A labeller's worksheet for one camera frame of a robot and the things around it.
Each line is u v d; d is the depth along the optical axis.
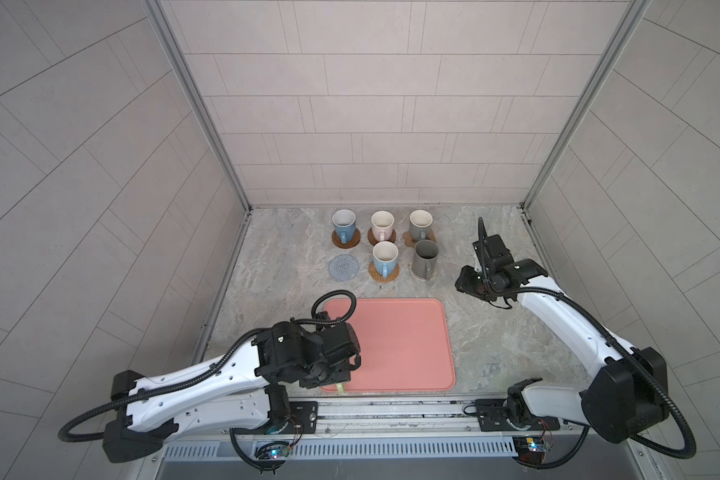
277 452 0.65
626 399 0.39
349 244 1.02
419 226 0.99
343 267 0.99
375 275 0.96
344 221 1.04
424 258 0.89
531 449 0.68
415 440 0.68
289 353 0.46
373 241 1.04
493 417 0.71
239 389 0.42
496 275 0.60
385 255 0.96
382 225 0.99
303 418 0.71
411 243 1.05
